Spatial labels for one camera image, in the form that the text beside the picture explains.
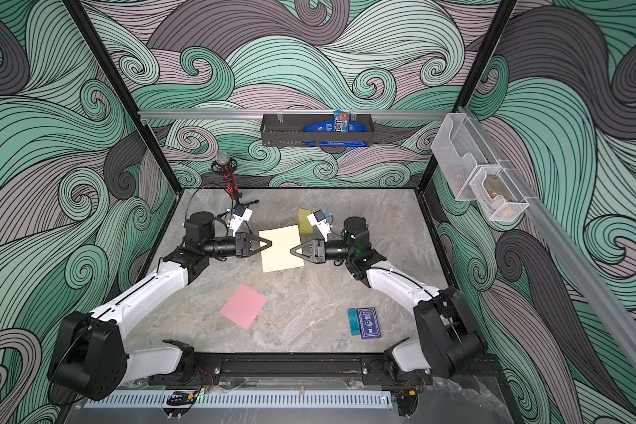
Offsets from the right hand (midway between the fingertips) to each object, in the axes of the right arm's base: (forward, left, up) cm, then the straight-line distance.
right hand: (293, 251), depth 73 cm
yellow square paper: (-1, +4, +1) cm, 5 cm away
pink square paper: (-7, +18, -23) cm, 30 cm away
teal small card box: (-12, -18, -24) cm, 32 cm away
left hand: (+2, +6, +2) cm, 7 cm away
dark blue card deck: (-13, -23, -22) cm, 34 cm away
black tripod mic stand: (+31, +23, -9) cm, 40 cm away
